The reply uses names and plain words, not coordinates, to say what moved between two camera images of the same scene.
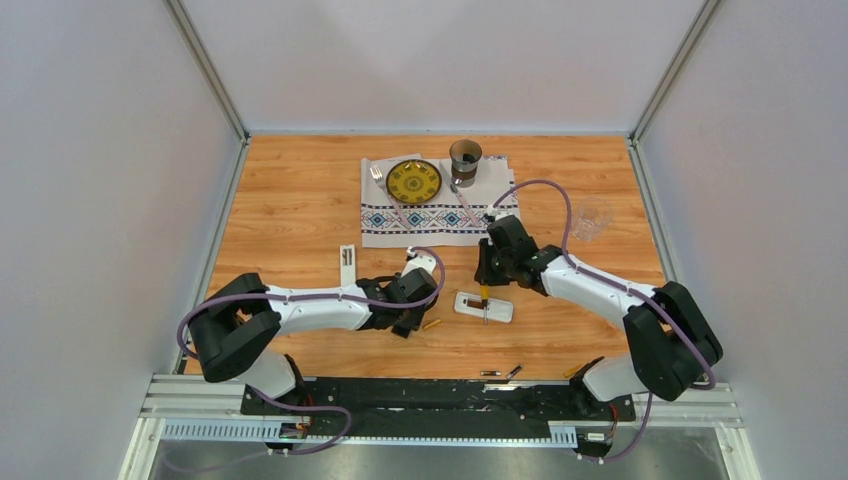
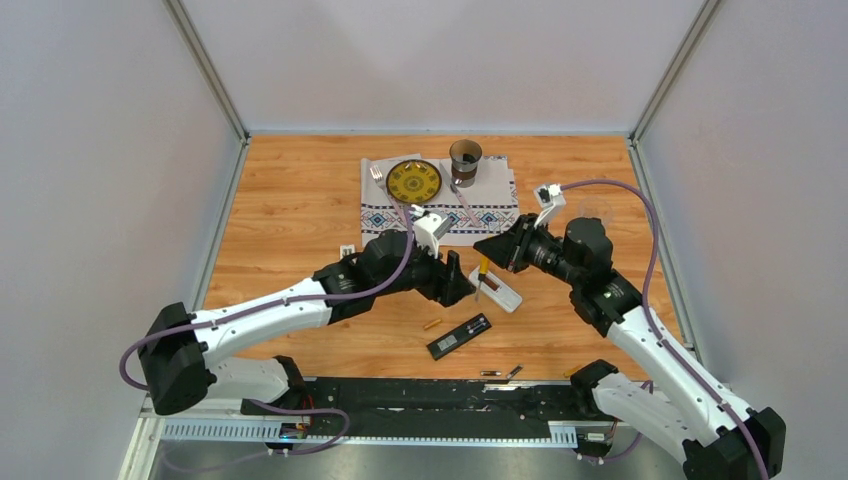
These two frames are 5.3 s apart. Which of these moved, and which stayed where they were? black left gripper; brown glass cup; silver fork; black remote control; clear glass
Moved: black remote control; black left gripper
Stayed: brown glass cup; clear glass; silver fork
